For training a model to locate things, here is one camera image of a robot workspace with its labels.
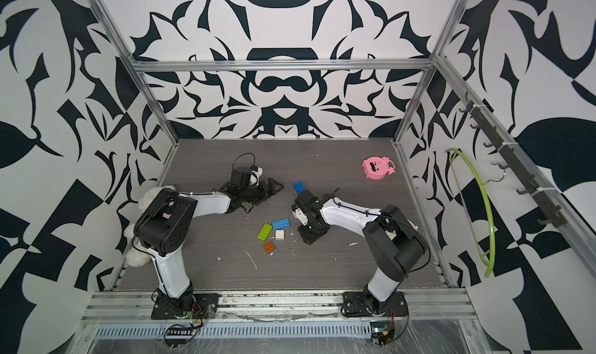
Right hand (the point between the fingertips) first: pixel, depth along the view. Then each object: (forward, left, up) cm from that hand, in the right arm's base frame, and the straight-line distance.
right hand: (308, 233), depth 89 cm
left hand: (+18, +12, +6) cm, 22 cm away
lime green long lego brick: (+1, +16, 0) cm, 16 cm away
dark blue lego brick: (+18, +3, +5) cm, 19 cm away
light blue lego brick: (+4, +10, 0) cm, 11 cm away
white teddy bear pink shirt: (-11, +54, +10) cm, 56 cm away
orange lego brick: (-5, +14, +1) cm, 15 cm away
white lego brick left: (-1, +11, +1) cm, 11 cm away
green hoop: (-19, -46, +21) cm, 54 cm away
